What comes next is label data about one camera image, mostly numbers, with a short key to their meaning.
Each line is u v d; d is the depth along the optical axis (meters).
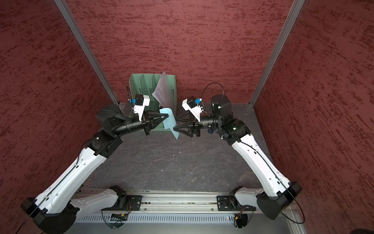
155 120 0.56
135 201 0.74
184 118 0.57
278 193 0.37
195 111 0.50
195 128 0.50
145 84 1.09
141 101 0.48
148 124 0.50
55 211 0.38
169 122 0.57
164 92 0.95
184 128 0.51
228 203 0.67
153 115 0.54
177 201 0.76
